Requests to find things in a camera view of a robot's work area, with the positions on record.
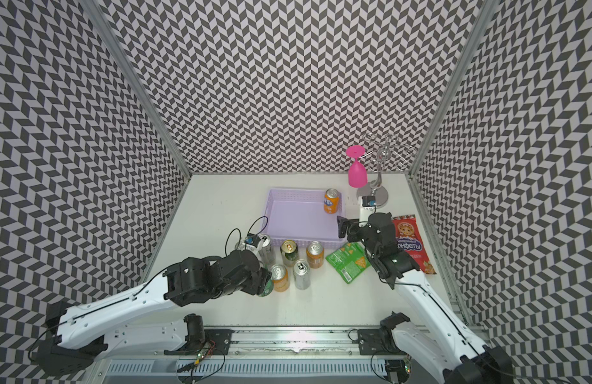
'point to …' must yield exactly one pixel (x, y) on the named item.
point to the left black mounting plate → (216, 342)
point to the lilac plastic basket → (299, 215)
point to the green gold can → (290, 250)
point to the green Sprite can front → (242, 246)
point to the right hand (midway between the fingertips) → (352, 220)
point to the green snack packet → (350, 260)
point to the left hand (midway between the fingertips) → (259, 276)
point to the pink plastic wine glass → (358, 174)
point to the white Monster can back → (302, 274)
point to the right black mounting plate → (371, 342)
